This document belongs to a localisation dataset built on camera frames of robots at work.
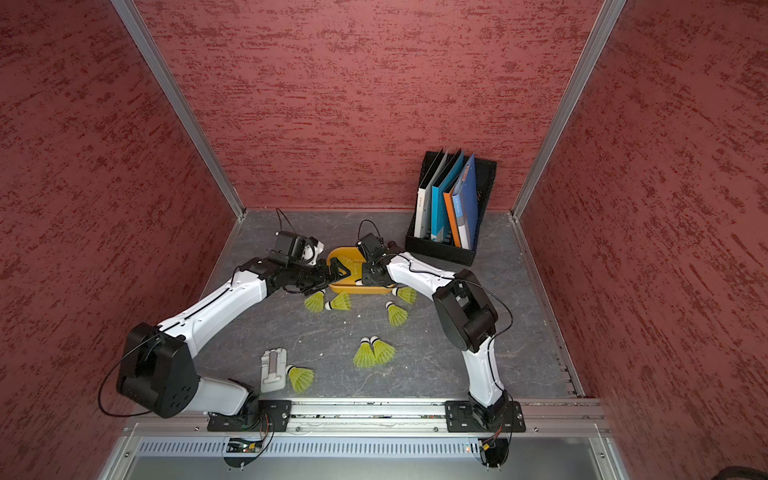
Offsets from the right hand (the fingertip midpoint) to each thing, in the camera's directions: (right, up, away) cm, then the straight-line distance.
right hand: (374, 280), depth 95 cm
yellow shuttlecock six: (-18, -6, -5) cm, 19 cm away
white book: (+15, +26, -6) cm, 31 cm away
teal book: (+20, +26, -8) cm, 34 cm away
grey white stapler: (-27, -23, -15) cm, 38 cm away
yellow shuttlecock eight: (+7, -10, -4) cm, 13 cm away
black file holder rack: (+23, +10, +6) cm, 26 cm away
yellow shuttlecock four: (-10, -6, -5) cm, 12 cm away
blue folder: (+29, +25, -3) cm, 39 cm away
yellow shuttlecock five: (+10, -3, -2) cm, 11 cm away
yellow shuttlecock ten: (-19, -23, -18) cm, 35 cm away
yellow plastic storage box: (-5, +7, -10) cm, 14 cm away
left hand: (-9, +1, -12) cm, 16 cm away
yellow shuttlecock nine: (-2, -20, -12) cm, 24 cm away
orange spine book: (+24, +23, -5) cm, 34 cm away
